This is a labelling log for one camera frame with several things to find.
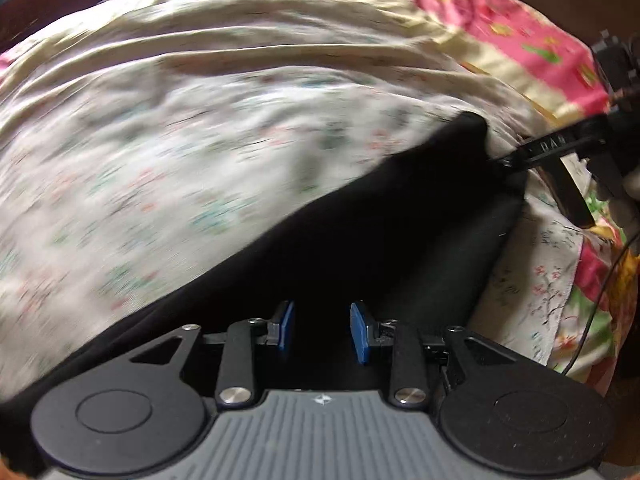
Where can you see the black pants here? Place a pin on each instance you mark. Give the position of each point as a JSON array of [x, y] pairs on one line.
[[350, 240]]

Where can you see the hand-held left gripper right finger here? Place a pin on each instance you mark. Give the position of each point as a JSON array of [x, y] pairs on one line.
[[360, 334]]

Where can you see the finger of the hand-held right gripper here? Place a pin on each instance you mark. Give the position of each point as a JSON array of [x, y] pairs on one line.
[[517, 160]]

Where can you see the white floral bed sheet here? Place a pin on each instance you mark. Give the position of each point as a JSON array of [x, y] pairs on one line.
[[200, 135]]

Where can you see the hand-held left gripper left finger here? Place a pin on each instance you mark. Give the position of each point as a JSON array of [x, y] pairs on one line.
[[285, 326]]

